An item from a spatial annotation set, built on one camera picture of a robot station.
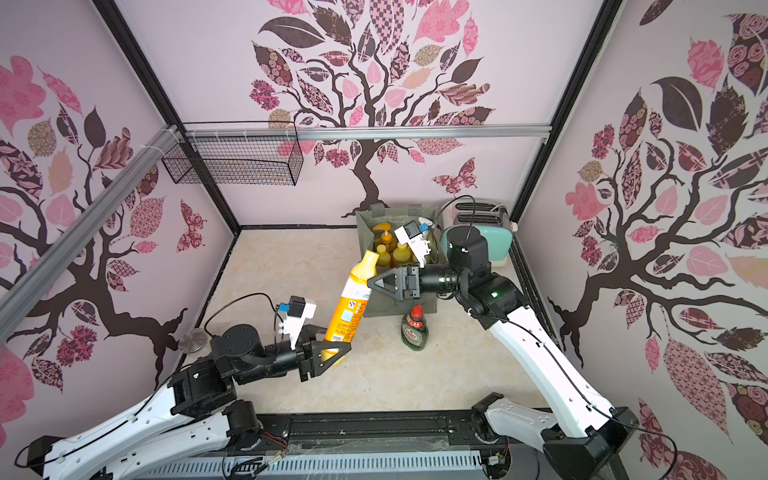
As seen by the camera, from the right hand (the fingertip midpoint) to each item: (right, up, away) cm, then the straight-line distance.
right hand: (377, 281), depth 57 cm
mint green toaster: (+38, +18, +43) cm, 60 cm away
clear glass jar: (-48, -17, +17) cm, 54 cm away
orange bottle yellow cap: (+6, +5, +28) cm, 29 cm away
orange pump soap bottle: (+1, +10, +32) cm, 33 cm away
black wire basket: (-48, +38, +37) cm, 72 cm away
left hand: (-6, -14, +1) cm, 15 cm away
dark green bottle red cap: (+9, -16, +22) cm, 29 cm away
